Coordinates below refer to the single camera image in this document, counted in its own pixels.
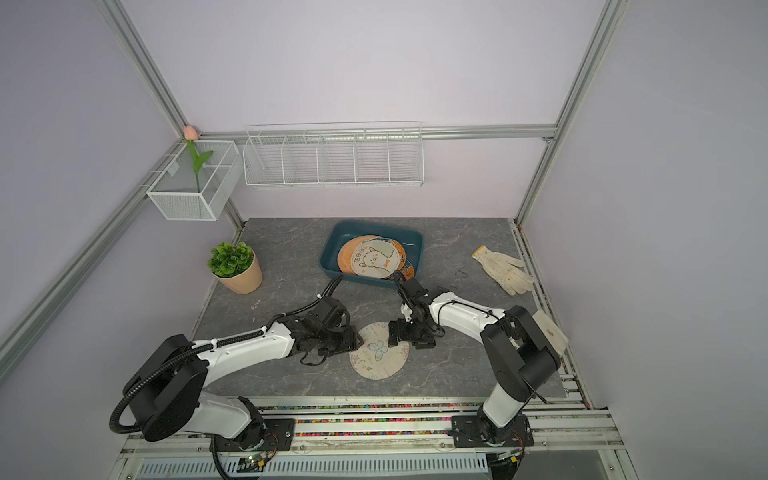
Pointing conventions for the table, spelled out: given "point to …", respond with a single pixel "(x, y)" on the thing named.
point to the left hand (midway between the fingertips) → (356, 346)
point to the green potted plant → (236, 267)
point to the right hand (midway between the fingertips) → (401, 342)
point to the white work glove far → (503, 269)
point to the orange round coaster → (347, 249)
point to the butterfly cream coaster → (374, 358)
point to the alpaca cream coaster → (375, 259)
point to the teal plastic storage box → (334, 235)
